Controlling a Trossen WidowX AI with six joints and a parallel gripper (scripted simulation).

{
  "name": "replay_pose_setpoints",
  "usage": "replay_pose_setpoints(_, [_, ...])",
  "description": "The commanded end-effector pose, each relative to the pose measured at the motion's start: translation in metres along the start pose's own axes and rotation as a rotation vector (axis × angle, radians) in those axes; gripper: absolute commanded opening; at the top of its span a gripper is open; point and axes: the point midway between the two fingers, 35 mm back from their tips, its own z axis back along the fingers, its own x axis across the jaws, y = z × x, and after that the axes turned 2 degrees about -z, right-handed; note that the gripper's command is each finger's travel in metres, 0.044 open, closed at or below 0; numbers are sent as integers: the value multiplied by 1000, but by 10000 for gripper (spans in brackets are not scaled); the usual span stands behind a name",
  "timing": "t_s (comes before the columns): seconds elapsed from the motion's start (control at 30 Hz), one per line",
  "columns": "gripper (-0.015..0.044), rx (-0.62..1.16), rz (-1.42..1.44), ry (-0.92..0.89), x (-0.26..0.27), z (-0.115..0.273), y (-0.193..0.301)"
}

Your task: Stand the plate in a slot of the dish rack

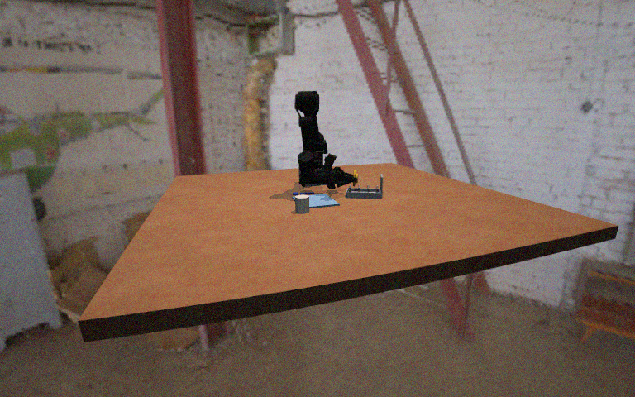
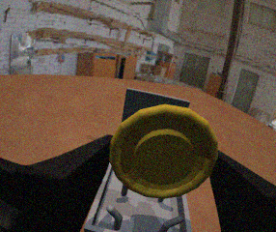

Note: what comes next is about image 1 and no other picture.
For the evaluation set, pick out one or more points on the light blue flat mat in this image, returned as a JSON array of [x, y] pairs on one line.
[[321, 200]]

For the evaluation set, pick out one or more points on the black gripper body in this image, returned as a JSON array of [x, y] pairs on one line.
[[327, 177]]

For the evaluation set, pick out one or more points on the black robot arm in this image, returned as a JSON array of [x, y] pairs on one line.
[[314, 145]]

